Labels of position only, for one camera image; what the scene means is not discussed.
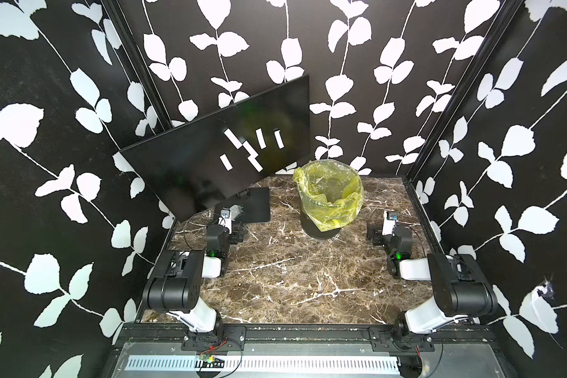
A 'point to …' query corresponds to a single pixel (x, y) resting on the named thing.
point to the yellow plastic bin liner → (331, 192)
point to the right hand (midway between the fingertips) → (380, 222)
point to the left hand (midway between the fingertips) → (228, 217)
